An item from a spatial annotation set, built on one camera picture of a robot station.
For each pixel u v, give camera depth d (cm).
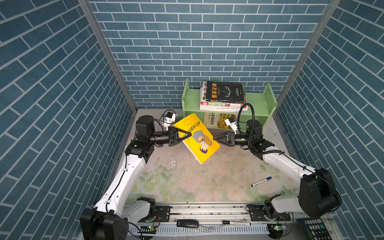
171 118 64
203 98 81
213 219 74
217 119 98
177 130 63
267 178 85
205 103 80
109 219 36
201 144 65
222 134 69
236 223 71
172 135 59
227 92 82
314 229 69
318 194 42
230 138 67
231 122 73
